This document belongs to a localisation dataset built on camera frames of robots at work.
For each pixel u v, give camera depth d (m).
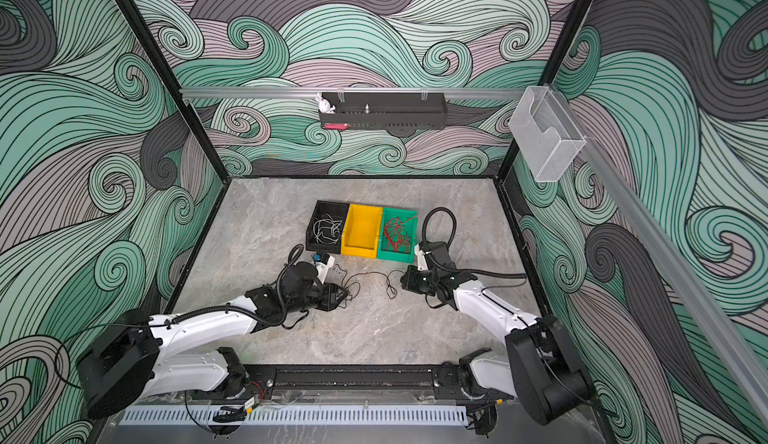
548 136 0.76
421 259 0.79
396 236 1.01
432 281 0.67
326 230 1.03
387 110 0.94
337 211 1.08
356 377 0.75
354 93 0.91
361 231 1.01
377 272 0.93
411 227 1.01
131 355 0.41
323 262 0.75
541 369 0.41
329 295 0.71
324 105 0.85
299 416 0.76
